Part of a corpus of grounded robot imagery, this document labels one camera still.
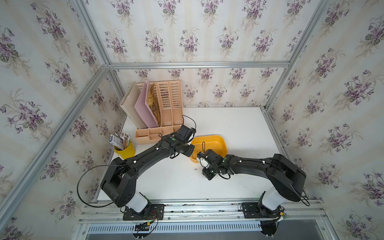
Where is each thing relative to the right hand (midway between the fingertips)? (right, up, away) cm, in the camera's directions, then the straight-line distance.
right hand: (206, 172), depth 87 cm
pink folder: (-37, +38, -1) cm, 53 cm away
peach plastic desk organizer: (-24, +50, +18) cm, 58 cm away
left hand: (-8, +14, -2) cm, 17 cm away
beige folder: (-45, +41, -2) cm, 61 cm away
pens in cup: (-48, +19, -3) cm, 52 cm away
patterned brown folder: (-34, +43, +11) cm, 56 cm away
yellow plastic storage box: (-1, +15, +14) cm, 20 cm away
